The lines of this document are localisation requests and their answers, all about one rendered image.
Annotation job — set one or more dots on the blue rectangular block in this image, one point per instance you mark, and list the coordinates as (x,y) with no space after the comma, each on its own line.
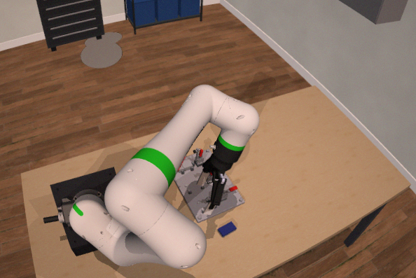
(227,229)

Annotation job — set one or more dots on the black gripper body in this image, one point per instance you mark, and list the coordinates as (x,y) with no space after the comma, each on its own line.
(221,167)

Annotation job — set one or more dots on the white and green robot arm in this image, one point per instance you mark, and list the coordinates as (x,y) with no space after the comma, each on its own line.
(134,198)

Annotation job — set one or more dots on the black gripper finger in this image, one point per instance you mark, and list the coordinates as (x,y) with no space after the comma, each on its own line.
(205,172)
(217,192)

